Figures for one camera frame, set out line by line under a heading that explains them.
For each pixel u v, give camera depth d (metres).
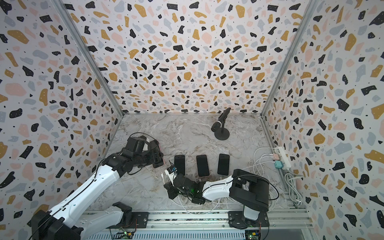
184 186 0.60
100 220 0.53
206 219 0.76
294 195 0.82
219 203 0.80
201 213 0.78
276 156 0.97
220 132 1.09
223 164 0.94
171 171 0.71
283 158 0.95
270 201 0.45
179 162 0.95
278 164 0.94
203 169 0.93
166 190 0.78
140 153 0.64
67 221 0.39
